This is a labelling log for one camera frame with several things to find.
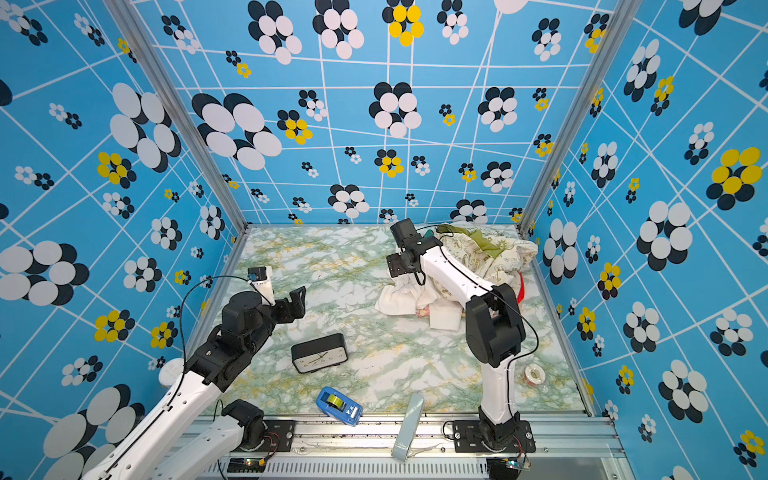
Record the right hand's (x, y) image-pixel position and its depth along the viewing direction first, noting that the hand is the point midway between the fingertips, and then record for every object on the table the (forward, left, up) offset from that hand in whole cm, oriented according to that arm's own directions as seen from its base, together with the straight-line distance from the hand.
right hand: (407, 262), depth 94 cm
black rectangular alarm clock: (-28, +24, -4) cm, 37 cm away
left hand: (-17, +30, +11) cm, 36 cm away
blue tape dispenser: (-40, +18, -8) cm, 45 cm away
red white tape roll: (-31, -34, -10) cm, 48 cm away
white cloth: (-9, 0, -6) cm, 11 cm away
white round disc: (-36, +56, +5) cm, 67 cm away
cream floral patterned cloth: (-6, -28, +4) cm, 29 cm away
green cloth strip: (+4, -27, +2) cm, 28 cm away
